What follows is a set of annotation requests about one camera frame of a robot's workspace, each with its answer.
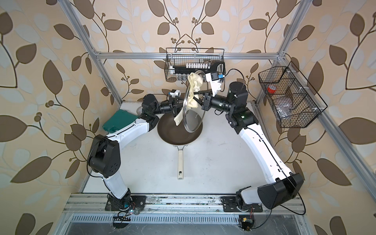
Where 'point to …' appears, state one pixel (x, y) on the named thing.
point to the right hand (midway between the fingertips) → (190, 94)
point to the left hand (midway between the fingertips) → (187, 103)
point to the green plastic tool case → (120, 119)
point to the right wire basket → (293, 103)
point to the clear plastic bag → (284, 106)
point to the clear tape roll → (139, 110)
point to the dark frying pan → (177, 136)
